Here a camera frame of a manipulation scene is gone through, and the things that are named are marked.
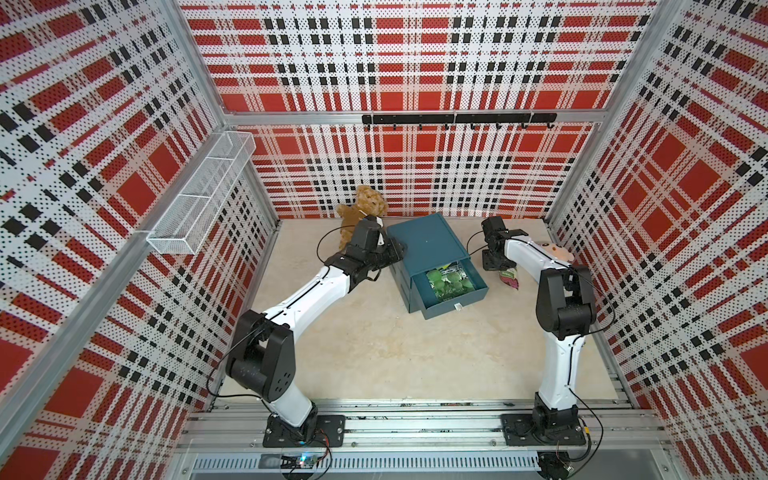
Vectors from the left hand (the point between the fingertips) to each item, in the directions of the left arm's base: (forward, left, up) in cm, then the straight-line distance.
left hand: (405, 248), depth 86 cm
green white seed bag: (0, -34, -16) cm, 38 cm away
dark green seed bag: (-9, -12, -5) cm, 16 cm away
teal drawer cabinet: (-3, -9, -5) cm, 11 cm away
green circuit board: (-50, +24, -18) cm, 58 cm away
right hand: (+5, -33, -14) cm, 37 cm away
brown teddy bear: (+29, +14, -8) cm, 33 cm away
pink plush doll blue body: (+9, -53, -14) cm, 56 cm away
